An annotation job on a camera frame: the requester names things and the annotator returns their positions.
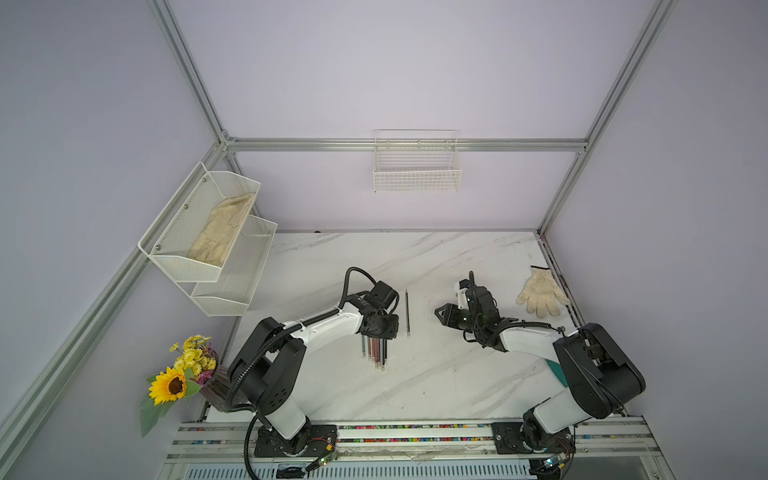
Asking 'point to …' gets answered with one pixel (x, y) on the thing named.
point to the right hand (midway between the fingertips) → (439, 316)
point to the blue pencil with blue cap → (381, 354)
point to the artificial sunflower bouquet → (194, 363)
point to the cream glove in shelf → (216, 236)
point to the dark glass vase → (215, 390)
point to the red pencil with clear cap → (370, 348)
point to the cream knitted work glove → (540, 290)
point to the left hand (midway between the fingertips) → (389, 334)
